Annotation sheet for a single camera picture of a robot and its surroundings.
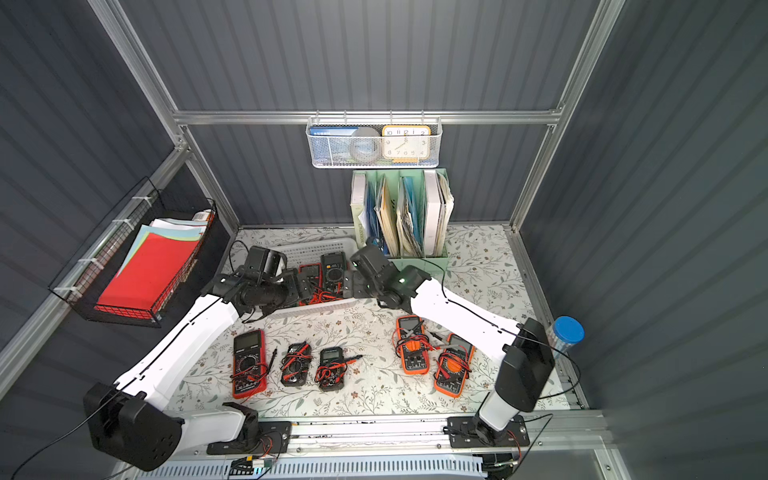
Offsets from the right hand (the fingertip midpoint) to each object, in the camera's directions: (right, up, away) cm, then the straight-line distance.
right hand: (365, 276), depth 78 cm
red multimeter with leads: (-20, -1, +23) cm, 30 cm away
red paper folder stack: (-52, +8, -3) cm, 53 cm away
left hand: (-19, -4, +1) cm, 19 cm away
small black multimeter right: (-9, -25, +3) cm, 27 cm away
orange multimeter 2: (+24, -25, +3) cm, 35 cm away
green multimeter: (-13, +2, +21) cm, 24 cm away
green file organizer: (+12, +20, +16) cm, 28 cm away
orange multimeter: (+13, -19, +6) cm, 24 cm away
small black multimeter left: (-20, -25, +4) cm, 32 cm away
